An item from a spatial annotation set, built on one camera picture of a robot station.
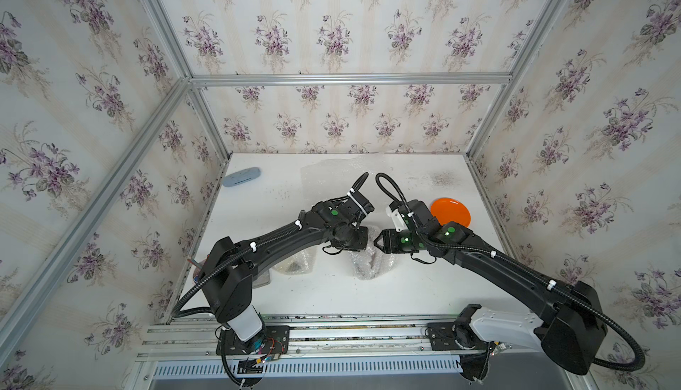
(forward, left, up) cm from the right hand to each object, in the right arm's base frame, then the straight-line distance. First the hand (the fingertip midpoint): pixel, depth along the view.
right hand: (383, 243), depth 78 cm
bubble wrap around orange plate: (+33, +20, -11) cm, 40 cm away
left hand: (0, +6, -1) cm, 6 cm away
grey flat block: (-8, +38, -11) cm, 40 cm away
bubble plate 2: (-3, +27, -10) cm, 29 cm away
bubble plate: (-6, +4, -2) cm, 7 cm away
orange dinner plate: (+20, -29, -12) cm, 37 cm away
